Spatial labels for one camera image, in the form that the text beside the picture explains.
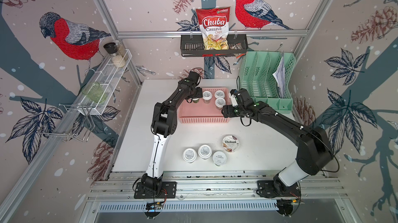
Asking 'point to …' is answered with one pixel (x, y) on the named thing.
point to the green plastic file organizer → (256, 76)
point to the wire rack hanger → (71, 122)
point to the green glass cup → (95, 92)
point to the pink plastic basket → (202, 112)
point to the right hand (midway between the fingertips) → (226, 109)
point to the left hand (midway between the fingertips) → (199, 92)
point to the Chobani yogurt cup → (230, 143)
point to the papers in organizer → (279, 75)
